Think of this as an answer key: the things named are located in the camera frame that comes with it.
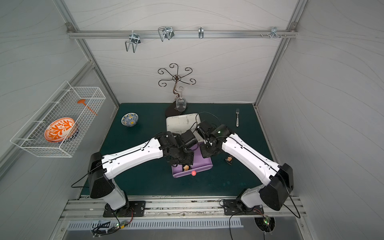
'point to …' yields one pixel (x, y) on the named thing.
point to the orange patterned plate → (57, 130)
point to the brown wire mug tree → (176, 77)
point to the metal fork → (237, 112)
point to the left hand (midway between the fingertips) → (189, 163)
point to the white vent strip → (150, 224)
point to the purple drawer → (199, 164)
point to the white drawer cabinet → (179, 124)
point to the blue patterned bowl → (129, 119)
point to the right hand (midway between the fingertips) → (206, 152)
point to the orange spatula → (83, 101)
